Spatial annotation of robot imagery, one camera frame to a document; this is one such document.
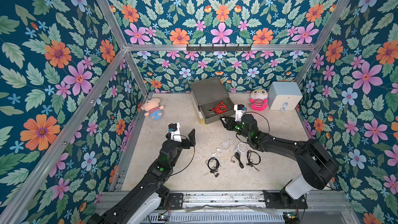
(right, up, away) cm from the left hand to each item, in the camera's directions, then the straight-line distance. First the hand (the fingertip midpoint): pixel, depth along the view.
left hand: (188, 129), depth 78 cm
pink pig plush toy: (-29, +12, +25) cm, 40 cm away
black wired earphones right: (+36, -18, +10) cm, 42 cm away
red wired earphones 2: (+15, +10, +10) cm, 21 cm away
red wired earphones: (+18, +11, +12) cm, 24 cm away
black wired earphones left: (+13, -21, +7) cm, 25 cm away
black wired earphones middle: (+27, -17, +10) cm, 34 cm away
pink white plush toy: (+46, +17, +29) cm, 57 cm away
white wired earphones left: (+21, -13, +14) cm, 28 cm away
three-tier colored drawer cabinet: (+12, +15, +10) cm, 22 cm away
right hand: (+18, +6, +6) cm, 20 cm away
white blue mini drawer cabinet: (+59, +19, +20) cm, 65 cm away
